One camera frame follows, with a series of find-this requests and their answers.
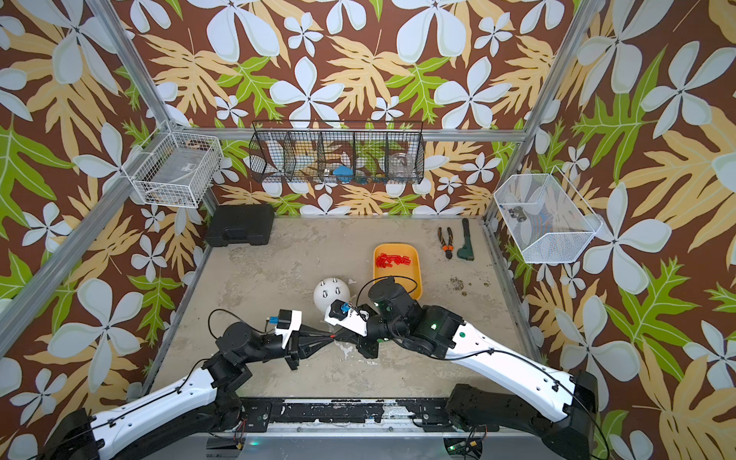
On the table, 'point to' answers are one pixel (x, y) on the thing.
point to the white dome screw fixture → (329, 289)
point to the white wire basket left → (175, 168)
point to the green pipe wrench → (466, 252)
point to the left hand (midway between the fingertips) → (332, 334)
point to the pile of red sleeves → (384, 261)
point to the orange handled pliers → (448, 248)
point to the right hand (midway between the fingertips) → (336, 334)
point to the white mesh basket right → (544, 219)
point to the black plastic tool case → (240, 223)
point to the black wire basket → (343, 152)
